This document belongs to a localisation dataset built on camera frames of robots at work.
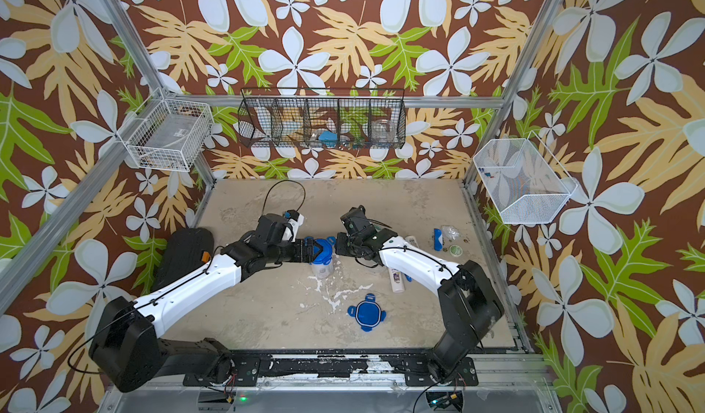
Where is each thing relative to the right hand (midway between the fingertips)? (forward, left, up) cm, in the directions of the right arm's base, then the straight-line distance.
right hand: (336, 243), depth 87 cm
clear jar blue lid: (-8, +3, +2) cm, 9 cm away
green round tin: (+4, -43, -11) cm, 44 cm away
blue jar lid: (-5, +3, +5) cm, 8 cm away
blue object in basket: (+32, +3, +17) cm, 36 cm away
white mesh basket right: (+14, -58, +15) cm, 62 cm away
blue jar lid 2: (-18, -10, -11) cm, 24 cm away
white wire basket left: (+26, +53, +23) cm, 63 cm away
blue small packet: (+9, -38, -11) cm, 40 cm away
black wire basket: (+41, +5, +20) cm, 46 cm away
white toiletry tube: (-9, -20, -9) cm, 24 cm away
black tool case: (0, +51, -4) cm, 51 cm away
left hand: (-3, +6, +4) cm, 8 cm away
